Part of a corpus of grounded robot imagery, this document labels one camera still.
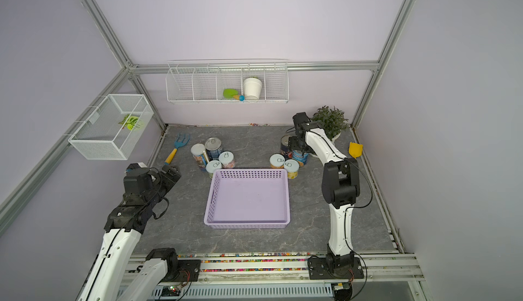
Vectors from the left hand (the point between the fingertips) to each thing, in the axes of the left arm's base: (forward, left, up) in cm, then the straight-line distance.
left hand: (174, 174), depth 75 cm
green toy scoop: (+43, -19, +3) cm, 48 cm away
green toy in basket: (+21, +19, +8) cm, 29 cm away
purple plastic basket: (-3, -26, -20) cm, 33 cm away
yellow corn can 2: (+10, -47, -16) cm, 51 cm away
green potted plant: (+25, -67, -1) cm, 71 cm away
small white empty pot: (+37, -31, +10) cm, 49 cm away
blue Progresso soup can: (+14, -50, -13) cm, 54 cm away
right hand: (+19, -52, -11) cm, 57 cm away
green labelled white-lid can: (+14, -9, -17) cm, 23 cm away
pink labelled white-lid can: (+18, -16, -18) cm, 30 cm away
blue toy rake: (+35, +14, -24) cm, 45 cm away
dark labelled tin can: (+19, -45, -14) cm, 51 cm away
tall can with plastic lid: (+17, -4, -9) cm, 20 cm away
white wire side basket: (+22, +27, +5) cm, 35 cm away
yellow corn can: (+15, -40, -17) cm, 46 cm away
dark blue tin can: (+22, -10, -12) cm, 27 cm away
